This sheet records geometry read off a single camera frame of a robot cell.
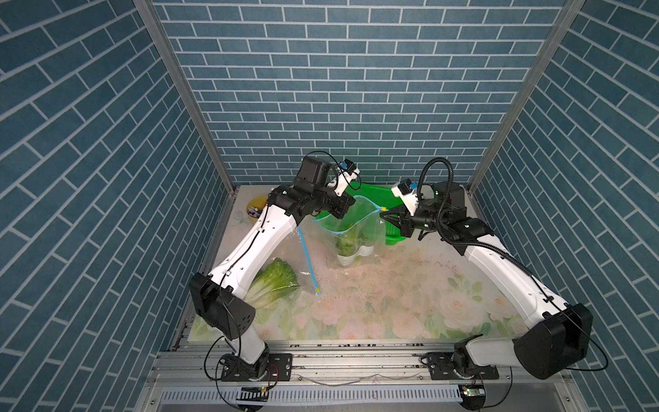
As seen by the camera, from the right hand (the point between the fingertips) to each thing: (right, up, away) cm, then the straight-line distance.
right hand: (386, 215), depth 74 cm
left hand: (-8, +4, 0) cm, 9 cm away
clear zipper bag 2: (-25, -29, +13) cm, 40 cm away
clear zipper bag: (-6, -1, -4) cm, 7 cm away
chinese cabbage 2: (-35, -23, +7) cm, 43 cm away
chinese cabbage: (-11, -10, +14) cm, 21 cm away
